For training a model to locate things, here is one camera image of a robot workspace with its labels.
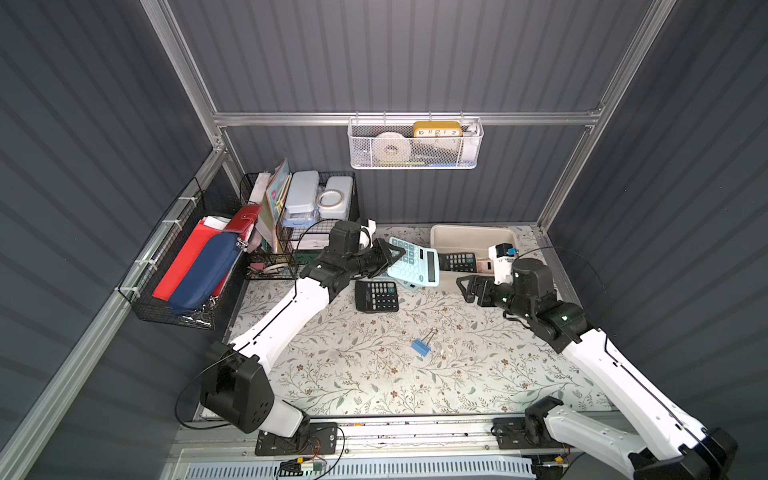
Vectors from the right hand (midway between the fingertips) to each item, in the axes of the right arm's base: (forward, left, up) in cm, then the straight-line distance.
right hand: (476, 287), depth 75 cm
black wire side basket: (-1, +74, +12) cm, 75 cm away
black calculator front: (+22, -1, -17) cm, 28 cm away
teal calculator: (+6, +14, +2) cm, 16 cm away
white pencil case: (+30, +51, +1) cm, 59 cm away
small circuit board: (-36, +44, -23) cm, 62 cm away
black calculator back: (+11, +27, -22) cm, 36 cm away
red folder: (+8, +70, +9) cm, 71 cm away
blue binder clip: (-6, +13, -23) cm, 27 cm away
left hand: (+6, +17, +6) cm, 19 cm away
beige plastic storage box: (+28, -8, -13) cm, 32 cm away
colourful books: (+29, +58, +8) cm, 66 cm away
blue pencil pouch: (-3, +64, +9) cm, 65 cm away
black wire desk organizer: (+32, +39, 0) cm, 51 cm away
